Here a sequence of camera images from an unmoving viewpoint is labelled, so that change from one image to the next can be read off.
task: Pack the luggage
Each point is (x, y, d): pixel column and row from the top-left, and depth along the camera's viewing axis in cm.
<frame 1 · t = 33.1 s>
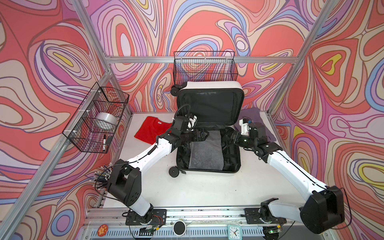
left hand: (204, 133, 81), fingers open
right hand: (229, 138, 81), fingers open
open black white suitcase: (218, 105, 93), point 25 cm above the table
red folded t-shirt: (151, 128, 110), point 2 cm above the table
grey folded towel: (207, 155, 90), point 8 cm above the table

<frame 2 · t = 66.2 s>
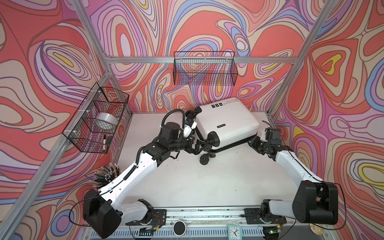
left hand: (201, 140, 71), fingers open
right hand: (250, 145, 88), fingers open
open black white suitcase: (222, 124, 88), point 21 cm above the table
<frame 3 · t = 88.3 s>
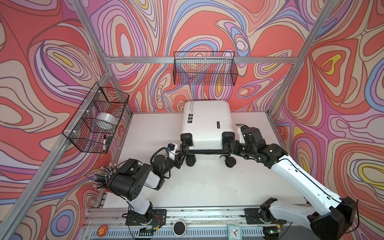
left hand: (185, 152, 88), fingers open
right hand: (229, 150, 76), fingers open
open black white suitcase: (207, 127, 84), point 23 cm above the table
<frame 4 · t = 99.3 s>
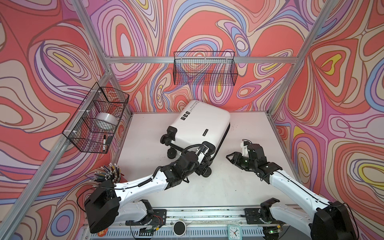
left hand: (206, 157, 78), fingers open
right hand: (229, 161, 83), fingers open
open black white suitcase: (200, 124, 88), point 21 cm above the table
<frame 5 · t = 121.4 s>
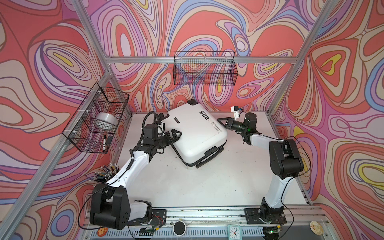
left hand: (178, 134, 83), fingers open
right hand: (217, 123, 90), fingers open
open black white suitcase: (202, 137, 81), point 22 cm above the table
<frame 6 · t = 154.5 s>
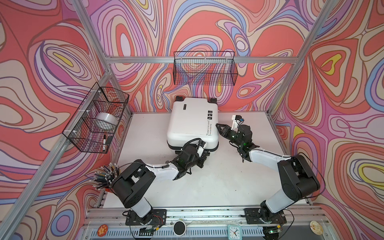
left hand: (209, 153, 86), fingers closed
right hand: (216, 128, 88), fingers open
open black white suitcase: (192, 118, 91), point 21 cm above the table
